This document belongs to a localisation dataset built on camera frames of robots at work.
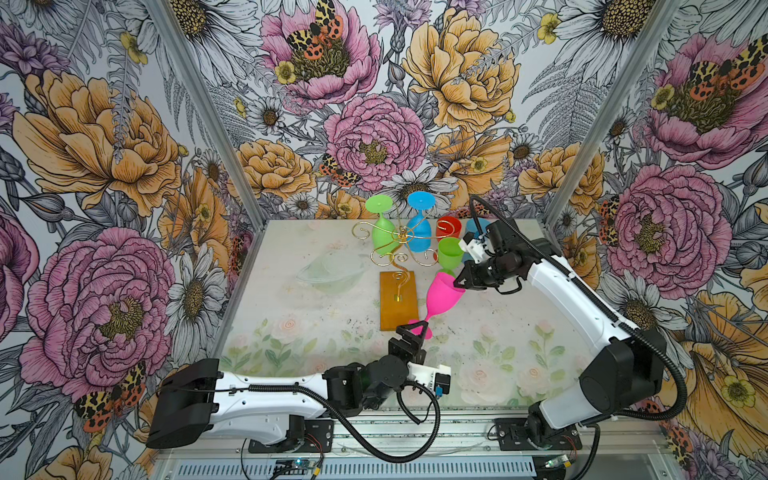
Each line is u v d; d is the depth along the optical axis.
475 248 0.76
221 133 0.95
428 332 0.67
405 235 0.75
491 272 0.69
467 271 0.70
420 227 0.86
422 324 0.68
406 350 0.62
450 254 0.90
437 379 0.61
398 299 0.99
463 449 0.73
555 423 0.62
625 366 0.42
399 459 0.54
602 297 0.96
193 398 0.47
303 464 0.71
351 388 0.57
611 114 0.90
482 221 0.73
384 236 0.85
